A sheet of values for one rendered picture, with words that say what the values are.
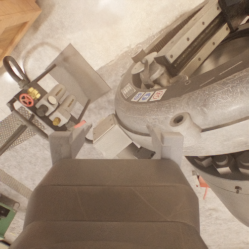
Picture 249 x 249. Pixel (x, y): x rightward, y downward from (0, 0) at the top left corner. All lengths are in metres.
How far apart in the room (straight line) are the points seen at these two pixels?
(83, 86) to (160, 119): 1.10
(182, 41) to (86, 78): 0.92
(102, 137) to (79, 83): 0.91
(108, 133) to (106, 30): 0.83
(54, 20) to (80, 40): 0.20
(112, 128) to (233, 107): 0.33
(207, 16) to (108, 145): 0.49
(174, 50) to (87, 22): 0.80
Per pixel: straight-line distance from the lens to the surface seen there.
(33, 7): 1.26
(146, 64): 0.59
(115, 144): 0.55
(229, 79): 0.32
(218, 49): 0.78
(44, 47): 1.42
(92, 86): 1.39
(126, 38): 1.23
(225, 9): 0.70
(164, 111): 0.35
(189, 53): 0.60
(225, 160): 0.63
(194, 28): 0.61
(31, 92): 1.03
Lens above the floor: 1.19
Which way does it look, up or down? 51 degrees down
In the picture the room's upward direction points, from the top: 169 degrees counter-clockwise
